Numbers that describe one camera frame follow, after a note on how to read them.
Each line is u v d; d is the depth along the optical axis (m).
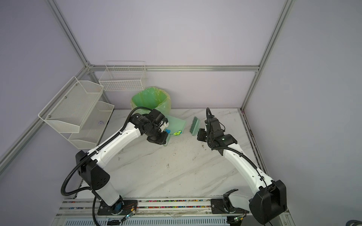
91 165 0.42
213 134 0.58
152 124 0.56
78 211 0.73
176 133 0.82
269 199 0.38
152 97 1.04
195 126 0.90
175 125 0.84
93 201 0.73
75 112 0.78
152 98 1.04
